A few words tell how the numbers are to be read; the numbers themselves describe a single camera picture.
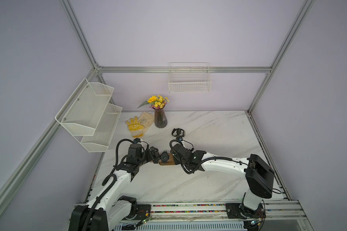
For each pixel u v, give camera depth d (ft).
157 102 3.04
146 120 3.75
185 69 2.98
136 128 3.53
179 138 2.44
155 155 2.51
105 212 1.34
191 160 2.02
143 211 2.41
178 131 3.41
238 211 2.40
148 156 2.46
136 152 2.11
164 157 2.75
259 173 1.59
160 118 3.38
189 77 3.10
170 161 2.77
